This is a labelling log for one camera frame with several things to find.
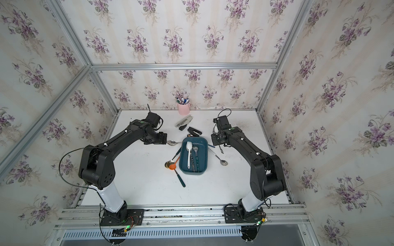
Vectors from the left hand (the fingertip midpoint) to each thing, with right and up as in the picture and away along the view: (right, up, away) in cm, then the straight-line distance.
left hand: (163, 142), depth 91 cm
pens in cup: (+8, +29, +22) cm, 37 cm away
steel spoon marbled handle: (+17, -12, 0) cm, 21 cm away
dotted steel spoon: (+36, -12, 0) cm, 38 cm away
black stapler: (+19, +5, +13) cm, 24 cm away
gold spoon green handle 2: (+11, -21, -5) cm, 24 cm away
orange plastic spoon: (+6, -15, -1) cm, 16 cm away
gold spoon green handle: (+5, -12, -1) cm, 13 cm away
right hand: (+35, +2, 0) cm, 35 cm away
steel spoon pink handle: (+4, -1, +8) cm, 9 cm away
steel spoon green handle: (+20, -5, +6) cm, 21 cm away
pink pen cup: (+10, +22, +26) cm, 36 cm away
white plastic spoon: (+15, -3, +5) cm, 16 cm away
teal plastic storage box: (+18, -9, +3) cm, 21 cm away
